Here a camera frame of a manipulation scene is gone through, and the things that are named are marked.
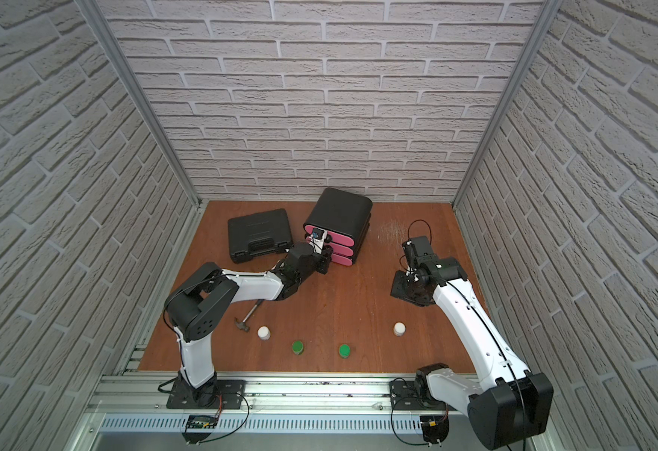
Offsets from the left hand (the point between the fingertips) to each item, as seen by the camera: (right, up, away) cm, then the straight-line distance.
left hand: (321, 240), depth 96 cm
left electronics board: (-31, -48, -24) cm, 62 cm away
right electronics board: (+31, -47, -26) cm, 62 cm away
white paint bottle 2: (+25, -27, -12) cm, 39 cm away
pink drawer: (+7, -3, -4) cm, 8 cm away
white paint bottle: (-16, -27, -14) cm, 35 cm away
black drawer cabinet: (+8, +8, 0) cm, 12 cm away
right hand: (+25, -14, -18) cm, 34 cm away
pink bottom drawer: (+7, -7, 0) cm, 10 cm away
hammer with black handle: (-24, -26, -10) cm, 37 cm away
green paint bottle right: (+8, -32, -16) cm, 36 cm away
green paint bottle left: (-6, -31, -16) cm, 35 cm away
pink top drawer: (+5, +1, -8) cm, 9 cm away
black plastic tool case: (-22, +3, +8) cm, 24 cm away
